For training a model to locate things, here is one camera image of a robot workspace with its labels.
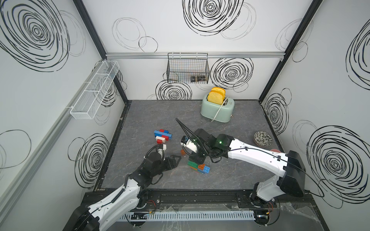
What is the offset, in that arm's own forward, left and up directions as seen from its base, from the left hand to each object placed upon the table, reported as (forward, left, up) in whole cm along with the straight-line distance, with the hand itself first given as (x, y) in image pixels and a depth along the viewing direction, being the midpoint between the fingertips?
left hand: (178, 159), depth 81 cm
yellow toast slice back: (+43, -26, +16) cm, 53 cm away
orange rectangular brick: (-3, -8, -2) cm, 9 cm away
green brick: (-6, -8, +10) cm, 14 cm away
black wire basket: (+55, 0, +26) cm, 61 cm away
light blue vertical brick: (-5, -15, 0) cm, 16 cm away
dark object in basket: (+42, -11, +25) cm, 50 cm away
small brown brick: (-4, -13, +1) cm, 14 cm away
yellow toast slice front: (+39, -24, +13) cm, 47 cm away
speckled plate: (+18, -56, -5) cm, 59 cm away
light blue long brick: (+20, +11, -4) cm, 23 cm away
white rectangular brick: (+17, +13, -5) cm, 22 cm away
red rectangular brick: (+17, +9, -5) cm, 20 cm away
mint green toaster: (+33, -19, +7) cm, 39 cm away
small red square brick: (+15, +14, -6) cm, 21 cm away
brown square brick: (-5, -3, +21) cm, 21 cm away
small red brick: (+23, +13, -5) cm, 27 cm away
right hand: (0, -8, +7) cm, 11 cm away
